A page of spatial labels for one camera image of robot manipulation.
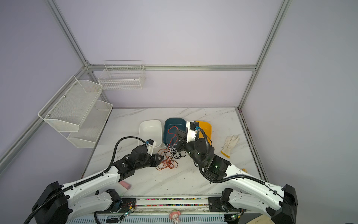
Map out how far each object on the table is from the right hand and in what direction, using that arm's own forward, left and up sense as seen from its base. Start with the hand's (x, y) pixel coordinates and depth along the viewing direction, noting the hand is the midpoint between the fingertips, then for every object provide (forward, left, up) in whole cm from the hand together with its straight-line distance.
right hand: (174, 130), depth 64 cm
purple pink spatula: (-16, +29, -31) cm, 45 cm away
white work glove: (+11, -36, -33) cm, 50 cm away
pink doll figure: (-30, 0, -31) cm, 43 cm away
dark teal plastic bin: (+28, +7, -33) cm, 44 cm away
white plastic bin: (+23, +21, -30) cm, 43 cm away
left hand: (-3, +8, -23) cm, 25 cm away
